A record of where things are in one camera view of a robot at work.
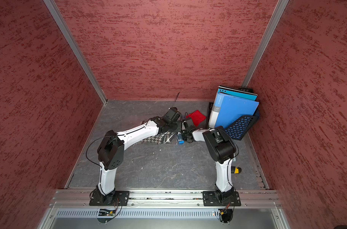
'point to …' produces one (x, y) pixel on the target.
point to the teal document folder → (235, 92)
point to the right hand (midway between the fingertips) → (173, 136)
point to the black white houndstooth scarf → (155, 139)
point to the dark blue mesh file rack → (239, 129)
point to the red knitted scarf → (197, 117)
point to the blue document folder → (227, 109)
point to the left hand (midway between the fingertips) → (178, 128)
